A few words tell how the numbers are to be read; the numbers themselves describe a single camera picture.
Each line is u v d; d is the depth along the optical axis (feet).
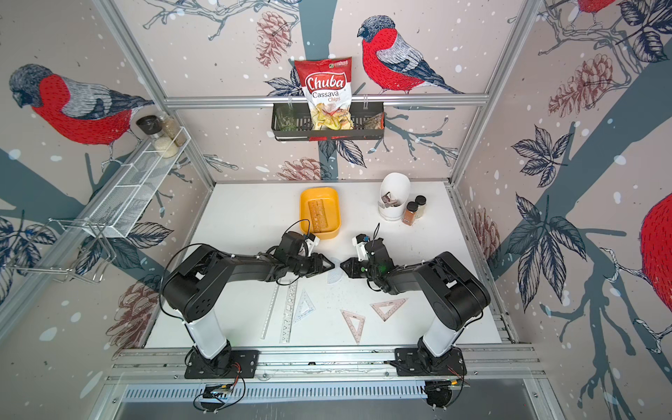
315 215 3.53
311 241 2.90
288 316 2.73
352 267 2.68
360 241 2.82
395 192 3.49
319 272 2.73
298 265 2.66
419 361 2.38
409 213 3.31
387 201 3.40
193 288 1.60
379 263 2.42
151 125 2.55
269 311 2.73
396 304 2.79
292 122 3.03
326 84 2.67
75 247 1.99
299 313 2.74
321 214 3.58
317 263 2.69
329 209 3.65
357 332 2.61
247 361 2.40
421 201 3.31
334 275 2.96
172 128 2.81
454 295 1.57
